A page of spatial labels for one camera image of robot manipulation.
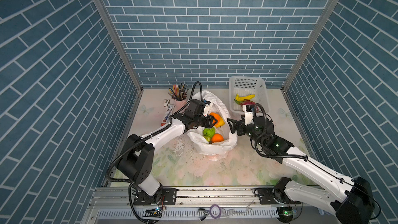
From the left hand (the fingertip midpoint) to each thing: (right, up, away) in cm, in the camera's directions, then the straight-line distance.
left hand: (214, 120), depth 85 cm
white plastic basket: (+26, +23, +34) cm, 49 cm away
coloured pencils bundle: (-23, +17, +14) cm, 32 cm away
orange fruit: (+1, -11, +4) cm, 12 cm away
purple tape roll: (0, -39, -13) cm, 41 cm away
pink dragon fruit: (+22, +10, +21) cm, 32 cm away
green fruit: (-4, -7, +2) cm, 8 cm away
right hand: (+8, +3, -9) cm, 13 cm away
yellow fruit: (+4, -2, +4) cm, 6 cm away
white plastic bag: (-10, -7, -10) cm, 16 cm away
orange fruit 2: (+1, +2, -2) cm, 3 cm away
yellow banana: (+26, +14, +27) cm, 40 cm away
